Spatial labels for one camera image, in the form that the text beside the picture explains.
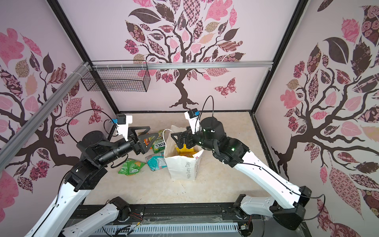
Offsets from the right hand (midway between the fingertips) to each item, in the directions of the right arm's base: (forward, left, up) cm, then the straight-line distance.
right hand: (180, 129), depth 62 cm
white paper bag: (-8, +1, -19) cm, 21 cm away
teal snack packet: (+2, +18, -35) cm, 39 cm away
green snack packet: (-3, +31, -31) cm, 44 cm away
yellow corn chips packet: (+7, -1, -31) cm, 32 cm away
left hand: (-4, +10, +3) cm, 11 cm away
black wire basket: (+48, +43, -3) cm, 65 cm away
